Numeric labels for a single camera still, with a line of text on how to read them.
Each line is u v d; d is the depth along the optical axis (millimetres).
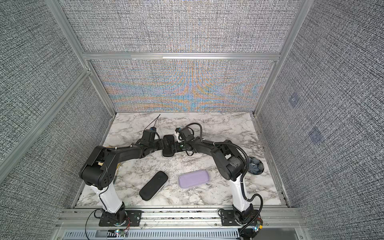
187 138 779
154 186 817
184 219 747
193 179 841
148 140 778
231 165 533
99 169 489
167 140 899
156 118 1180
